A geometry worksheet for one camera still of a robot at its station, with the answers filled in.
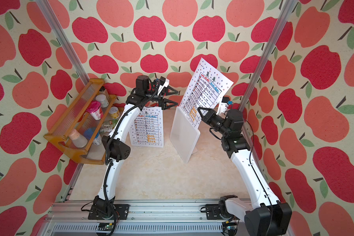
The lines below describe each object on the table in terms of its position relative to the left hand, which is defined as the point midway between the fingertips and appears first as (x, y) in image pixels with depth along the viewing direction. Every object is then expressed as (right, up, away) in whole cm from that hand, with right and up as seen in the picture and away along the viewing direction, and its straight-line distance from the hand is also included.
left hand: (178, 101), depth 77 cm
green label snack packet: (-51, -14, +30) cm, 61 cm away
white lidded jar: (-51, +5, +22) cm, 56 cm away
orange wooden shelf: (-56, -9, +2) cm, 56 cm away
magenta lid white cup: (-51, -3, +11) cm, 53 cm away
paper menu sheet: (-20, -16, +16) cm, 30 cm away
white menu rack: (-20, -16, +16) cm, 30 cm away
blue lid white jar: (-53, -22, +18) cm, 60 cm away
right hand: (+10, -6, -9) cm, 15 cm away
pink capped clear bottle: (-54, -21, +2) cm, 58 cm away
